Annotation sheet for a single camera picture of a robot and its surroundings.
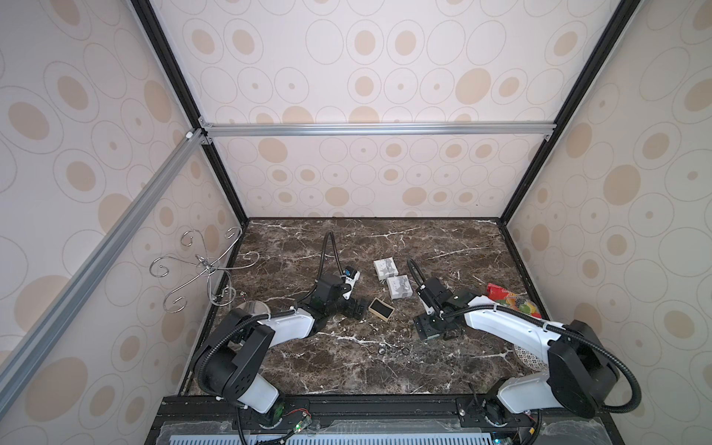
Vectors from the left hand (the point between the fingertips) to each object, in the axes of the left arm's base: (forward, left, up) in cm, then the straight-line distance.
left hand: (366, 295), depth 89 cm
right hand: (-8, -22, -4) cm, 24 cm away
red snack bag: (-1, -47, -1) cm, 47 cm away
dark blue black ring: (-15, -12, -7) cm, 21 cm away
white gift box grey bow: (+13, -7, -3) cm, 15 cm away
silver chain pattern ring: (-15, -5, -7) cm, 18 cm away
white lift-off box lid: (+5, -12, -3) cm, 13 cm away
